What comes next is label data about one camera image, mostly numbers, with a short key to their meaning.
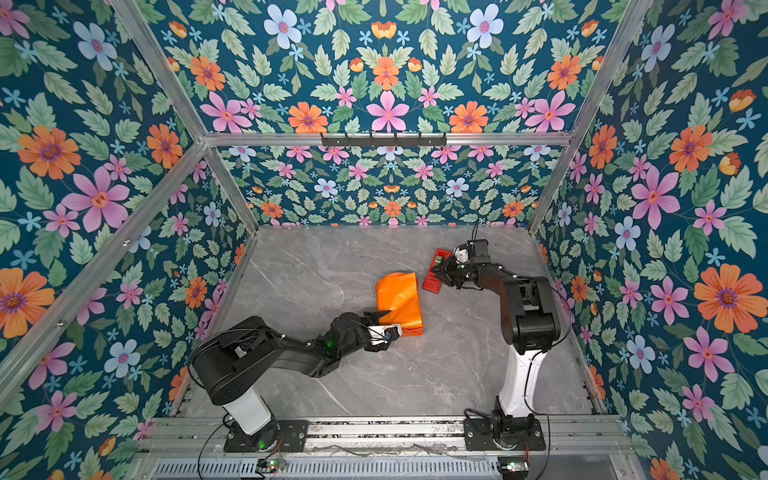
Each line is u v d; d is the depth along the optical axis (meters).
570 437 0.75
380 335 0.75
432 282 0.98
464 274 0.88
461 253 0.96
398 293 0.93
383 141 0.91
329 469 0.77
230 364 0.47
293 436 0.73
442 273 0.89
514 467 0.70
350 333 0.69
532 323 0.53
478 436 0.73
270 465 0.70
